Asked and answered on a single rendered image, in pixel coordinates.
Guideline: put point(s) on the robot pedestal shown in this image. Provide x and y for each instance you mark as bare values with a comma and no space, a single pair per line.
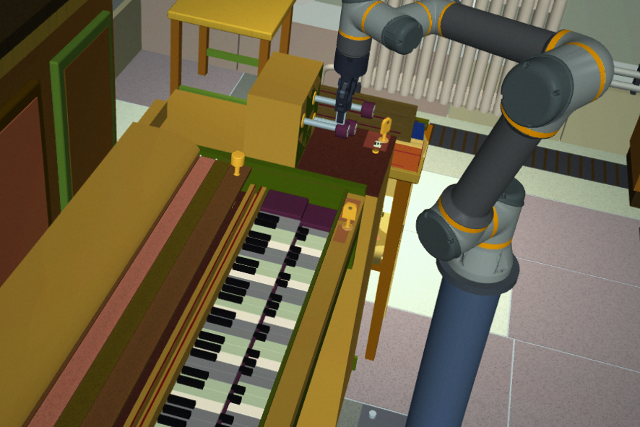
450,347

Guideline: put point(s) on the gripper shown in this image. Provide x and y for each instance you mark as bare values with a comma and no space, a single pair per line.
352,65

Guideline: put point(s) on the yellow key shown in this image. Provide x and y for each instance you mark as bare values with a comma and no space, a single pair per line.
349,212

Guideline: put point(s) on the beige ribbed radiator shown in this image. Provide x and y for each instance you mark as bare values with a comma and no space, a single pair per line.
480,62

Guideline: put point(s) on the brown cupboard with green trim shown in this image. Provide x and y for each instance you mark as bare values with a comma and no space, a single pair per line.
55,112

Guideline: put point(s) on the orange tray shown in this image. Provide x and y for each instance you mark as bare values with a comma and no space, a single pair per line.
406,157

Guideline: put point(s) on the yellow wooden chair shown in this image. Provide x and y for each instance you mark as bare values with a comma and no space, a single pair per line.
235,7

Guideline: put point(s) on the pink and brown tambour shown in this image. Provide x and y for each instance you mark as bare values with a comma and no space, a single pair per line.
150,267

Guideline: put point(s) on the dark floor grille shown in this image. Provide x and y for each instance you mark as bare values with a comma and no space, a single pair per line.
560,160

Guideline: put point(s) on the blue book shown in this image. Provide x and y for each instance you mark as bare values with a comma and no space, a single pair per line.
420,130

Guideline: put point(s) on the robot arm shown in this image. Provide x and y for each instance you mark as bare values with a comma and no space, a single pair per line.
500,37

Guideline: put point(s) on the yellow wooden organ console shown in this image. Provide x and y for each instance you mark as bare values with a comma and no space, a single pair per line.
75,272

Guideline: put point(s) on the yellow wooden side table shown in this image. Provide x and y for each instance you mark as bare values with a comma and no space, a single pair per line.
382,272

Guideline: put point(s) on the grey radiator pipes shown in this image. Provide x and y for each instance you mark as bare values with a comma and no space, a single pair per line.
627,76

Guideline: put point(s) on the yellow switch lever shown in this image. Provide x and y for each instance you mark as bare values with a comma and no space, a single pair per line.
386,126

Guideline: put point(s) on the brown furniture edge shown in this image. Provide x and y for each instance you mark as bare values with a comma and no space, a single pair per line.
635,167

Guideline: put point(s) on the yellow tambour knob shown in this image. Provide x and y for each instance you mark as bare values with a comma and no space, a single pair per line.
238,160

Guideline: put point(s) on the purple knobbed stop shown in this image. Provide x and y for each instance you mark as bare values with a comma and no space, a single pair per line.
369,110
325,124

